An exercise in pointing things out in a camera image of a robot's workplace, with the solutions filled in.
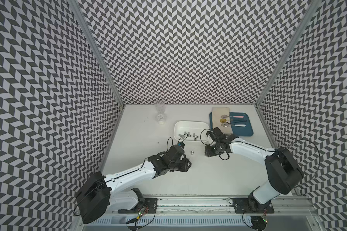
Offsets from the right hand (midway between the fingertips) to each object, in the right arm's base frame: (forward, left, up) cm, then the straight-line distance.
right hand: (209, 154), depth 89 cm
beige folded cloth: (+40, -13, -6) cm, 42 cm away
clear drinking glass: (+39, +34, +3) cm, 51 cm away
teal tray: (+19, -29, -3) cm, 35 cm away
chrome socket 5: (+12, +8, -1) cm, 14 cm away
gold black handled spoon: (+28, -15, -2) cm, 32 cm away
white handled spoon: (+24, -16, -2) cm, 29 cm away
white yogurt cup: (+26, +32, +4) cm, 41 cm away
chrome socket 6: (+2, +10, -1) cm, 11 cm away
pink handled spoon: (+32, -17, -2) cm, 37 cm away
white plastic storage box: (+19, +10, -3) cm, 22 cm away
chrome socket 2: (+17, +12, -3) cm, 21 cm away
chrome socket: (+15, +18, -1) cm, 24 cm away
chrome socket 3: (+15, +7, -2) cm, 17 cm away
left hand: (-9, +14, +5) cm, 17 cm away
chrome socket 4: (+13, +12, -4) cm, 18 cm away
